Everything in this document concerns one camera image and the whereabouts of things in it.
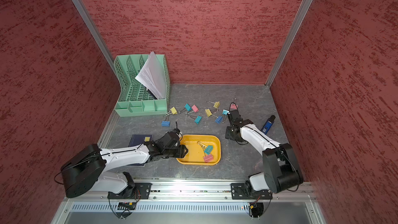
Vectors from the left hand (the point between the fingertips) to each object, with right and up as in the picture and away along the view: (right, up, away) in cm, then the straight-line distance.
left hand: (183, 153), depth 85 cm
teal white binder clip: (+27, +22, +19) cm, 39 cm away
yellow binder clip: (-9, +23, +18) cm, 30 cm away
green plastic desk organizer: (-39, +31, +25) cm, 55 cm away
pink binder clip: (+14, -2, -2) cm, 15 cm away
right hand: (+28, +8, +4) cm, 29 cm away
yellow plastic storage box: (+7, -1, -2) cm, 7 cm away
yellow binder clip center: (+15, +22, +17) cm, 32 cm away
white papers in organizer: (-22, +48, +14) cm, 54 cm away
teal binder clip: (+14, +1, +2) cm, 14 cm away
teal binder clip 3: (+8, +18, +15) cm, 24 cm away
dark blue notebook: (-29, +6, +5) cm, 30 cm away
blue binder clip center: (+22, +17, +14) cm, 31 cm away
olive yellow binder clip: (+21, +27, +22) cm, 41 cm away
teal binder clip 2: (+1, +25, +21) cm, 33 cm away
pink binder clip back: (+34, +25, +25) cm, 49 cm away
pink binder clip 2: (+6, +24, +20) cm, 32 cm away
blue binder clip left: (-14, +15, +14) cm, 24 cm away
